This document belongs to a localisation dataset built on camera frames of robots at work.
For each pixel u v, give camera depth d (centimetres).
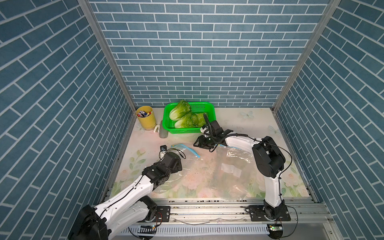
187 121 96
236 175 87
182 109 105
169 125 108
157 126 108
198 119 103
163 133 102
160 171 60
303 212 75
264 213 67
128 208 47
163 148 73
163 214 74
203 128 91
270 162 52
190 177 87
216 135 76
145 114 102
